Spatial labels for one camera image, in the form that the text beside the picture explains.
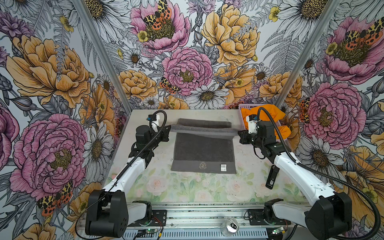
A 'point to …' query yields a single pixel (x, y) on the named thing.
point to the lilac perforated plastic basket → (280, 122)
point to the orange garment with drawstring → (283, 131)
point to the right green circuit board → (276, 231)
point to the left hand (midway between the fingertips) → (170, 130)
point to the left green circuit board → (151, 230)
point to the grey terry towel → (203, 146)
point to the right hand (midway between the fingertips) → (239, 136)
